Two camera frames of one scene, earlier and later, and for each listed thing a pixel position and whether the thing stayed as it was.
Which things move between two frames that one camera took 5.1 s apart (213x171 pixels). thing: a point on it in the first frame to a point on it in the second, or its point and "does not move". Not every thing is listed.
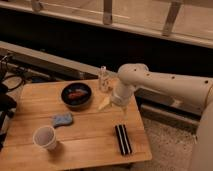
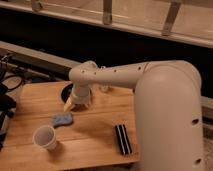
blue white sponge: x=62 y=119 does not move
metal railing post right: x=171 y=18 does not move
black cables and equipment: x=12 y=77 does not move
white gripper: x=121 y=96 to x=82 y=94
